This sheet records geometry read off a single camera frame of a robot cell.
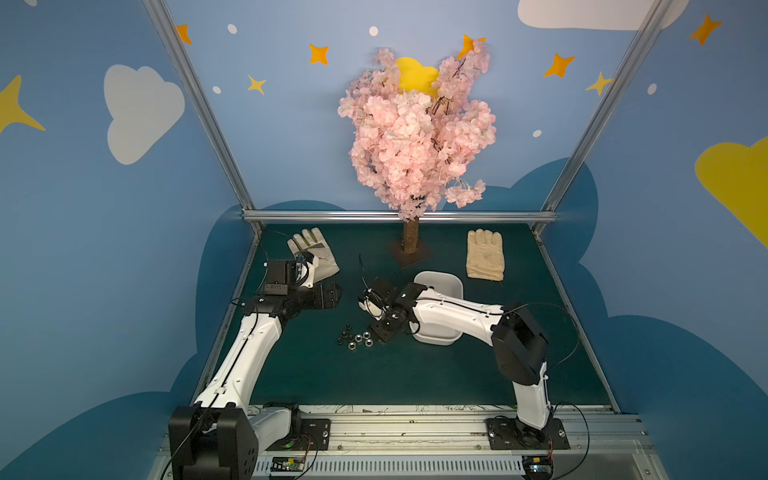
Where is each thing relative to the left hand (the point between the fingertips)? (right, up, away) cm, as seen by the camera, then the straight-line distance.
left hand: (327, 287), depth 83 cm
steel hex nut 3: (+10, -16, +8) cm, 20 cm away
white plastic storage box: (+38, 0, +18) cm, 43 cm away
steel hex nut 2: (+6, -18, +6) cm, 20 cm away
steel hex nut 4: (+5, -14, +10) cm, 18 cm away
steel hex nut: (+11, -18, +7) cm, 22 cm away
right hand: (+16, -12, +5) cm, 21 cm away
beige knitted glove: (+54, +9, +30) cm, 63 cm away
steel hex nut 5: (+2, -17, +8) cm, 19 cm away
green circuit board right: (+54, -43, -11) cm, 70 cm away
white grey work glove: (-12, +15, +33) cm, 38 cm away
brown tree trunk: (+26, +16, +23) cm, 38 cm away
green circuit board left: (-8, -42, -11) cm, 44 cm away
